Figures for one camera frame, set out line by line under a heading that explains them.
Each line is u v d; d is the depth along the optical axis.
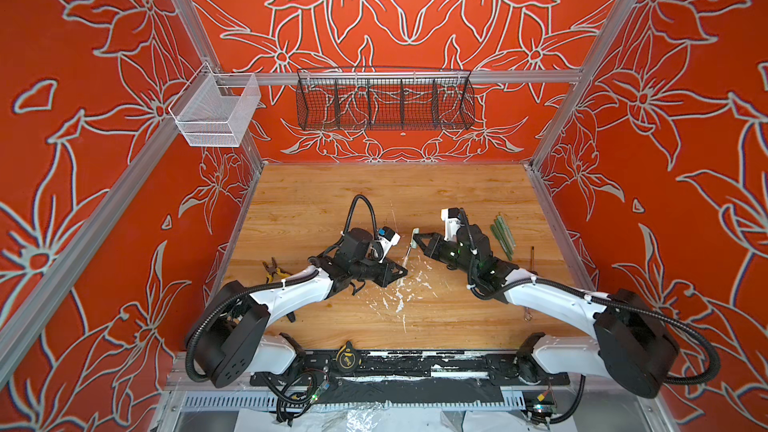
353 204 0.67
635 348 0.42
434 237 0.74
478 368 0.74
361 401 0.70
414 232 0.81
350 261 0.66
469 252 0.61
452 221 0.73
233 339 0.42
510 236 0.98
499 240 0.97
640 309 0.41
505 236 0.98
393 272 0.76
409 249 0.79
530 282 0.54
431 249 0.71
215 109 0.93
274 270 0.90
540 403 0.69
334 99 1.00
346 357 0.73
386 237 0.74
